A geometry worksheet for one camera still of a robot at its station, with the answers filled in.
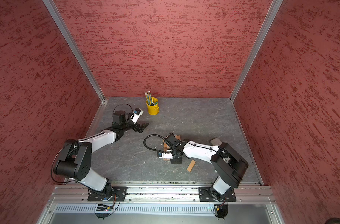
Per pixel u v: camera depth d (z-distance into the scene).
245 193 0.76
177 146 0.67
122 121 0.74
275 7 0.71
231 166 0.44
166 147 0.90
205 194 0.74
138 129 0.84
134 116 0.79
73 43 0.85
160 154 0.76
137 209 0.77
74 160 0.46
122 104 1.19
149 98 1.03
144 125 0.83
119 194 0.74
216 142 0.92
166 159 0.85
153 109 1.04
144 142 0.70
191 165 0.83
